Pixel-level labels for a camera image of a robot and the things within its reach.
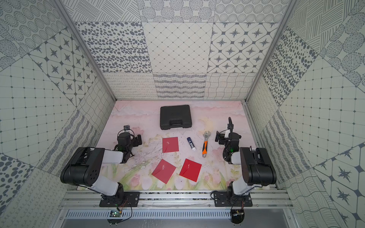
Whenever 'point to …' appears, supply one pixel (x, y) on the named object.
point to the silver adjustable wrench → (205, 147)
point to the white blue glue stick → (191, 144)
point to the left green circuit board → (114, 213)
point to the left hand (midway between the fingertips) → (136, 135)
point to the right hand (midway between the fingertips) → (224, 133)
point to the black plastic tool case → (175, 116)
